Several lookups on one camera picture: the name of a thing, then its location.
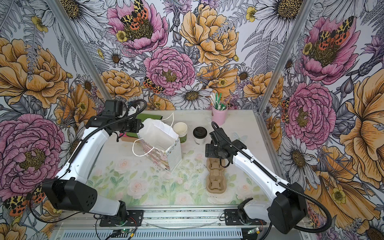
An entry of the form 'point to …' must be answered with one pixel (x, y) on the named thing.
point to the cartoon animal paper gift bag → (158, 139)
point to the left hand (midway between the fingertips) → (141, 130)
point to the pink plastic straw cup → (219, 117)
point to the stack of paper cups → (181, 129)
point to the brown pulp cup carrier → (216, 182)
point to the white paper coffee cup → (200, 141)
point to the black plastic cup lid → (200, 132)
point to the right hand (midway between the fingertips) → (214, 155)
